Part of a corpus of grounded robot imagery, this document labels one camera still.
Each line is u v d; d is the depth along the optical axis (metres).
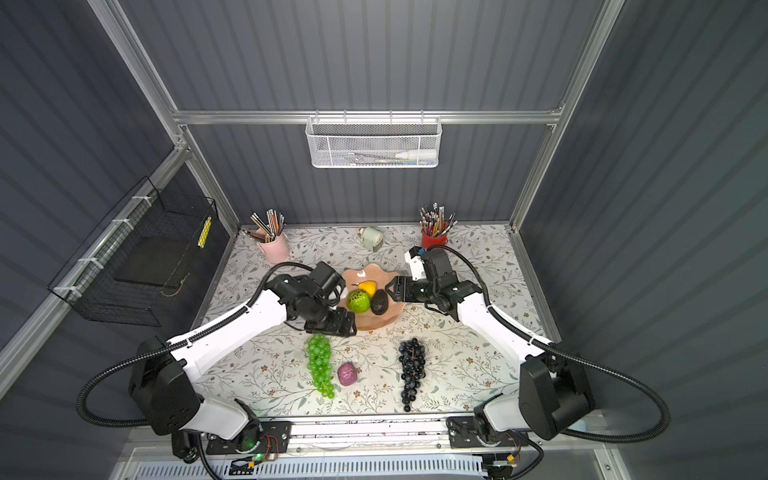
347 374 0.79
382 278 1.02
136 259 0.72
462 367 0.85
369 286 0.97
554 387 0.42
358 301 0.91
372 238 1.08
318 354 0.83
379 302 0.93
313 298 0.62
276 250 1.03
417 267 0.76
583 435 0.46
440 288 0.64
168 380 0.40
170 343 0.44
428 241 1.09
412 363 0.81
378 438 0.75
